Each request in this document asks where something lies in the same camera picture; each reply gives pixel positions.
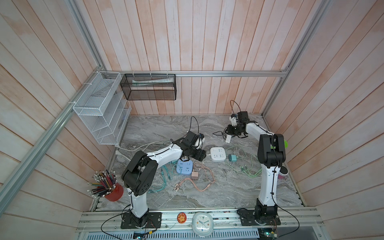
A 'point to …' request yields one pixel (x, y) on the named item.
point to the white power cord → (145, 147)
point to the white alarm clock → (202, 224)
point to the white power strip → (218, 154)
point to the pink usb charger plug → (194, 175)
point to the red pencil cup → (107, 186)
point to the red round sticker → (181, 217)
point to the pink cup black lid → (283, 175)
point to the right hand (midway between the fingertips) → (227, 130)
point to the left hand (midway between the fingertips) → (200, 155)
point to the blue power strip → (184, 167)
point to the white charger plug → (228, 138)
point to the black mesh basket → (149, 87)
